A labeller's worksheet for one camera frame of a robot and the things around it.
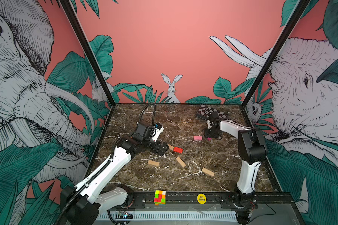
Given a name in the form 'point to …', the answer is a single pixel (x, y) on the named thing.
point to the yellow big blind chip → (201, 198)
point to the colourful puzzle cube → (159, 198)
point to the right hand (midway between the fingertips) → (206, 132)
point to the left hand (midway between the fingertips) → (163, 143)
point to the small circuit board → (124, 214)
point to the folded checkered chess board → (204, 109)
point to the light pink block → (197, 138)
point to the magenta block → (209, 138)
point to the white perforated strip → (172, 216)
